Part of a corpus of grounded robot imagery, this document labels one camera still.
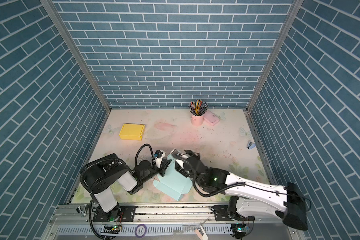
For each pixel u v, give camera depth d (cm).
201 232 68
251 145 98
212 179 52
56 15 72
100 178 47
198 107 105
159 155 76
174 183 85
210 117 112
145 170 69
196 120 106
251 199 47
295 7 71
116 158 55
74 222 73
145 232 69
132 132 102
